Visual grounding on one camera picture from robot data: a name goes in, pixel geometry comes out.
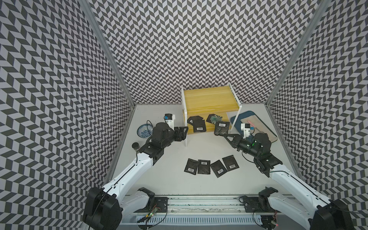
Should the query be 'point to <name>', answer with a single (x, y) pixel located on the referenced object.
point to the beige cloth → (259, 127)
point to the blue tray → (236, 120)
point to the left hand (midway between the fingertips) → (182, 128)
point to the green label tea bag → (230, 163)
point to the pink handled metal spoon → (252, 124)
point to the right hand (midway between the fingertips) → (223, 138)
